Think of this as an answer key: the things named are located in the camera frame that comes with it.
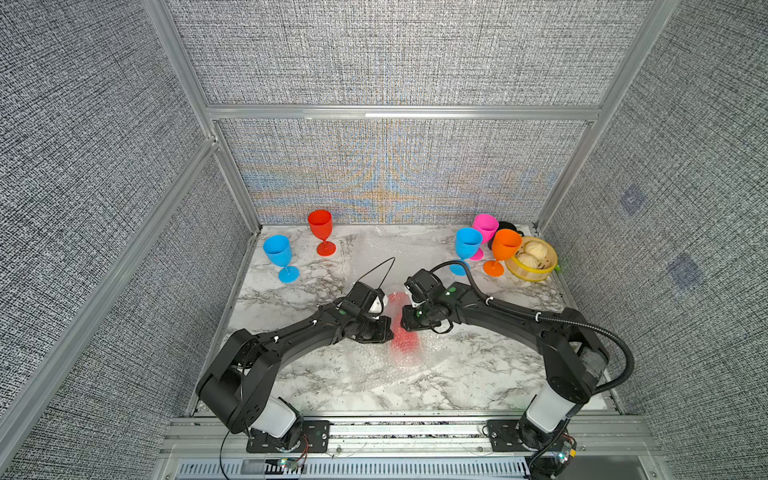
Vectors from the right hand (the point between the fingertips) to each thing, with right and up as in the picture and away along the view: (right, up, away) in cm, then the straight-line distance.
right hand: (403, 318), depth 86 cm
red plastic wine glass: (-26, +28, +14) cm, 41 cm away
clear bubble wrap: (-8, -14, 0) cm, 16 cm away
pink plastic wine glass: (+29, +28, +14) cm, 43 cm away
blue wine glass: (-39, +20, +8) cm, 44 cm away
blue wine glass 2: (+22, +23, +12) cm, 33 cm away
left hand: (-1, -4, -2) cm, 5 cm away
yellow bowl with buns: (+46, +16, +17) cm, 51 cm away
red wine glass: (0, -7, -5) cm, 9 cm away
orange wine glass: (+33, +21, +9) cm, 40 cm away
